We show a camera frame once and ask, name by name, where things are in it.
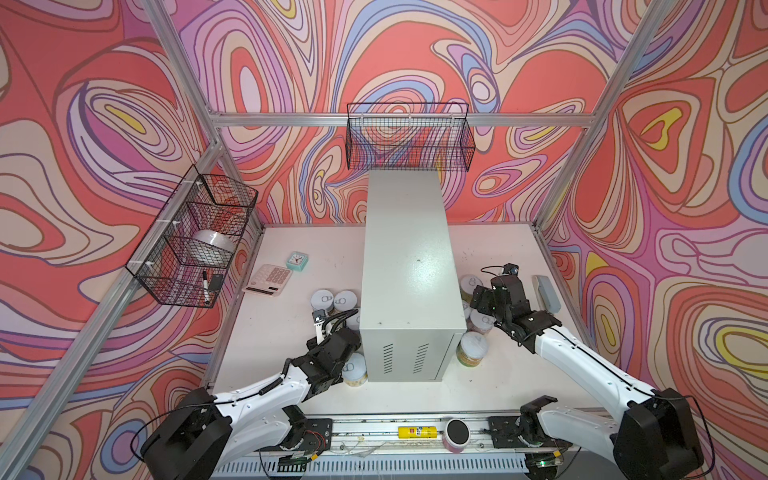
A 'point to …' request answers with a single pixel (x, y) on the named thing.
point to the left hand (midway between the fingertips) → (342, 331)
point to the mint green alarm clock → (297, 261)
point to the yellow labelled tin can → (322, 300)
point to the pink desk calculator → (268, 280)
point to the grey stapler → (545, 294)
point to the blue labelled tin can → (355, 370)
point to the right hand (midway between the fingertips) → (488, 300)
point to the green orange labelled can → (471, 349)
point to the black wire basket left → (187, 253)
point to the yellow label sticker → (418, 432)
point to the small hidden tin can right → (467, 309)
